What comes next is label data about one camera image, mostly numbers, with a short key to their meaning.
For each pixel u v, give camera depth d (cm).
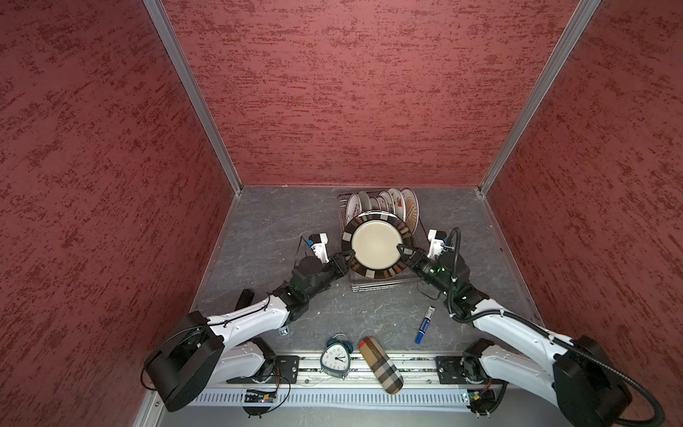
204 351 41
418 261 70
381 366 72
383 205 92
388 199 100
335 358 73
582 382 41
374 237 81
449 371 74
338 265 70
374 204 92
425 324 81
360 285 81
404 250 78
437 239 74
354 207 98
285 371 76
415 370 76
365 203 91
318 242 74
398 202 94
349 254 78
